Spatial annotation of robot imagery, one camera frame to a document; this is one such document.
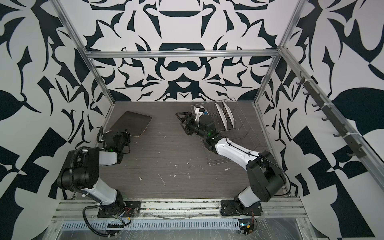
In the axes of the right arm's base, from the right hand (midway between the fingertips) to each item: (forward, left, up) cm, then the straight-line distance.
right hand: (177, 117), depth 76 cm
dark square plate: (+16, +33, -25) cm, 44 cm away
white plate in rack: (+11, -26, -13) cm, 31 cm away
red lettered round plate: (+12, -30, -13) cm, 35 cm away
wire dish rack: (+6, -41, -24) cm, 48 cm away
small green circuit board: (-43, -32, -29) cm, 61 cm away
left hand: (+7, +31, -14) cm, 35 cm away
